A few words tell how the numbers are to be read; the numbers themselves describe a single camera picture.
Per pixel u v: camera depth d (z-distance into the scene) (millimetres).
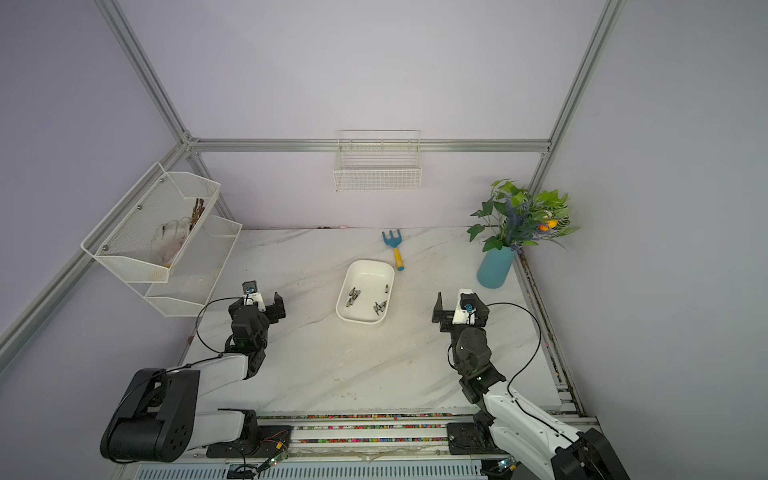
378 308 981
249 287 760
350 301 988
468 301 655
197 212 811
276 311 818
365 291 1027
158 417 425
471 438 733
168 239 782
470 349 593
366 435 752
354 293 1012
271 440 732
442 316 719
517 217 782
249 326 677
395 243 1156
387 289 1031
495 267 992
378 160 979
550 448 440
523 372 622
